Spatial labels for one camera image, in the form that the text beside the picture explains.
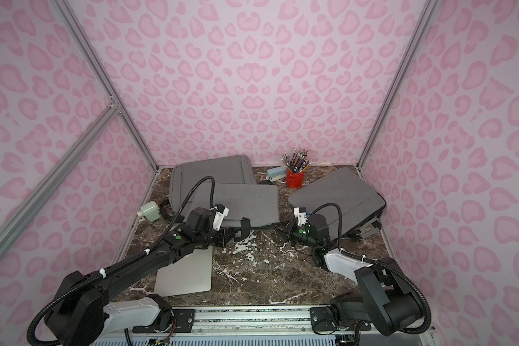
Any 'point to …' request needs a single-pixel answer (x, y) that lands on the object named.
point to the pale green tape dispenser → (150, 210)
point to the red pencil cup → (294, 180)
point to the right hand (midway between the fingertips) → (274, 226)
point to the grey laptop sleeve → (259, 203)
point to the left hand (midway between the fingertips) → (235, 233)
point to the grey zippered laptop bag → (230, 169)
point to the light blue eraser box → (275, 174)
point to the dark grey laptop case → (356, 198)
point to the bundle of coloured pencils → (299, 161)
